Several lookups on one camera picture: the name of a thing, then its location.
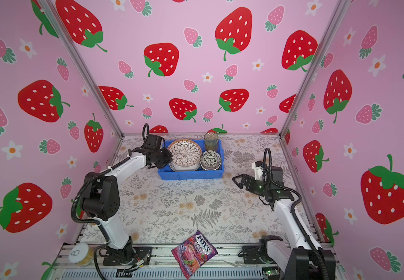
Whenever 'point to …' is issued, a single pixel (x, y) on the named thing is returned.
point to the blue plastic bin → (167, 173)
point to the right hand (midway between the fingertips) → (239, 180)
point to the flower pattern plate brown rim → (185, 153)
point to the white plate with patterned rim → (184, 168)
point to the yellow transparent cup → (211, 143)
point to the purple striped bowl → (210, 169)
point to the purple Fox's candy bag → (193, 254)
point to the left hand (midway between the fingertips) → (175, 156)
